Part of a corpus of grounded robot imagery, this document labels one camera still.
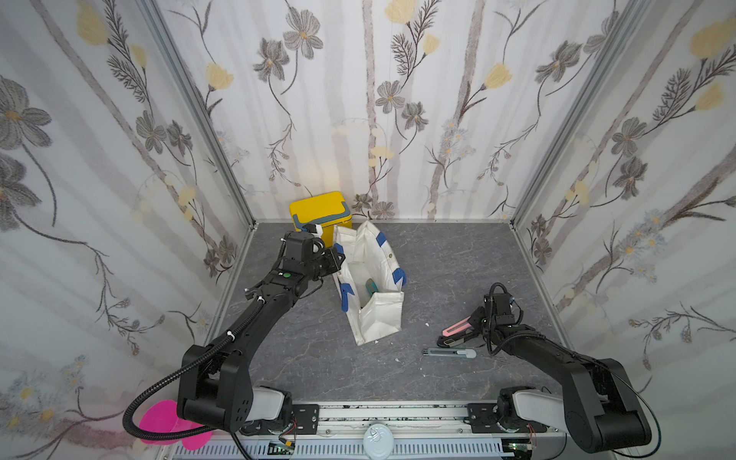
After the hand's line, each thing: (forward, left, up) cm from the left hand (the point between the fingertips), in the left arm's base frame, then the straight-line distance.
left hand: (349, 253), depth 82 cm
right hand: (-10, -41, -20) cm, 47 cm away
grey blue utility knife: (-22, -30, -21) cm, 43 cm away
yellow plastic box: (+28, +10, -9) cm, 31 cm away
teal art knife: (+1, -6, -21) cm, 22 cm away
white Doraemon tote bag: (+4, -6, -7) cm, 10 cm away
